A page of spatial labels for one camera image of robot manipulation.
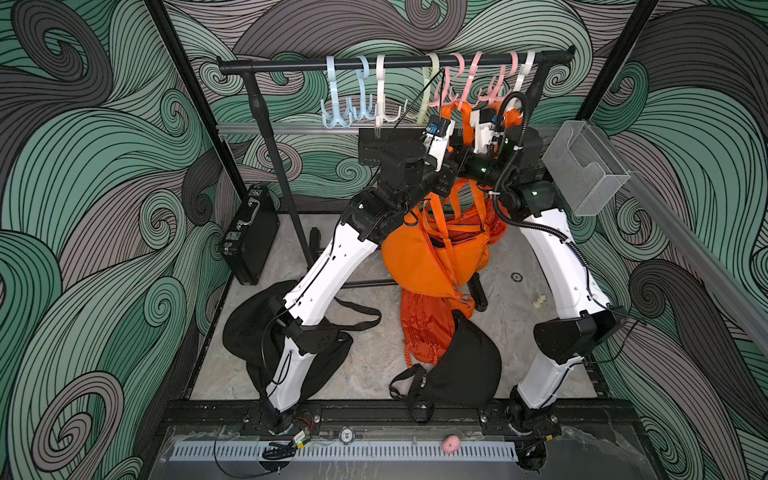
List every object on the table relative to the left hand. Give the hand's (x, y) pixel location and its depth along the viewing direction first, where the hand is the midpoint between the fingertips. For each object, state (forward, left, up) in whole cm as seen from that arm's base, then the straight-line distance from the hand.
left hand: (454, 148), depth 60 cm
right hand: (+5, +3, -4) cm, 7 cm away
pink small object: (-45, -2, -50) cm, 67 cm away
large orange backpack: (-2, -2, -32) cm, 32 cm away
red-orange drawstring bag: (-16, 0, -51) cm, 53 cm away
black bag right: (-30, -9, -50) cm, 59 cm away
